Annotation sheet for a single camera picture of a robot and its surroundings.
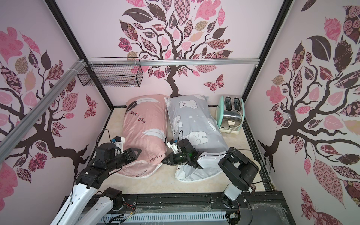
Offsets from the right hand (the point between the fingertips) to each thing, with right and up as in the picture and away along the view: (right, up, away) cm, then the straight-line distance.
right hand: (161, 161), depth 79 cm
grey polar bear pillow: (+18, +25, +12) cm, 33 cm away
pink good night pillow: (-13, +19, +9) cm, 24 cm away
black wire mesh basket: (-50, +63, +43) cm, 91 cm away
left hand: (-12, +5, -5) cm, 14 cm away
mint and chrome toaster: (+44, +28, +14) cm, 54 cm away
